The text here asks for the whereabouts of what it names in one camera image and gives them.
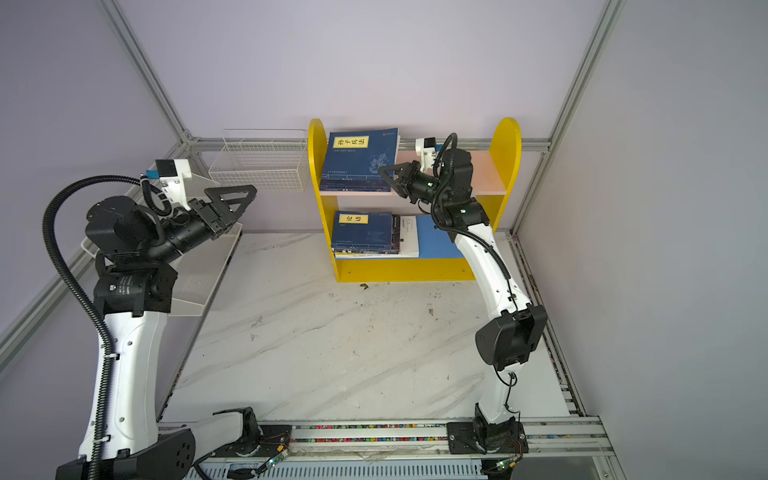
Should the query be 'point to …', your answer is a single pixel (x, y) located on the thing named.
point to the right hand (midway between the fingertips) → (374, 171)
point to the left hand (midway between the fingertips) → (251, 196)
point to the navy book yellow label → (362, 231)
